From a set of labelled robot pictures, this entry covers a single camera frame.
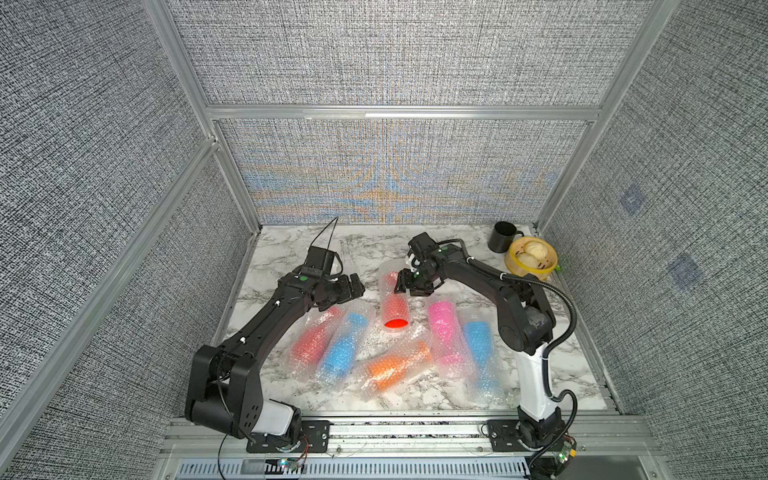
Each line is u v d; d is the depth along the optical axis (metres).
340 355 0.79
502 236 1.07
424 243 0.79
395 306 0.89
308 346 0.81
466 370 0.78
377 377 0.75
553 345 0.54
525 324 0.55
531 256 1.03
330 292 0.71
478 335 0.82
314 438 0.73
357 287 0.77
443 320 0.86
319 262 0.66
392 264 1.10
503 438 0.73
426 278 0.81
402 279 0.86
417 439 0.75
